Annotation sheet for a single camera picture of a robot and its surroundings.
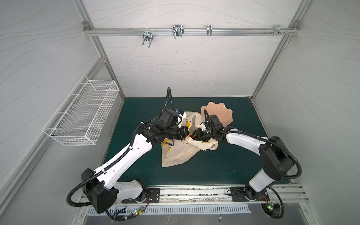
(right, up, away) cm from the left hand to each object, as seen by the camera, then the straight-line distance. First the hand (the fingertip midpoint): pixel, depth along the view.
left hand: (191, 131), depth 71 cm
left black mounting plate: (-21, -35, +3) cm, 41 cm away
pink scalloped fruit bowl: (+28, +8, +37) cm, 47 cm away
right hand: (0, -5, +12) cm, 13 cm away
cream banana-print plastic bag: (-5, -11, +6) cm, 13 cm away
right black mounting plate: (+26, -33, +2) cm, 42 cm away
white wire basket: (-55, +8, -2) cm, 56 cm away
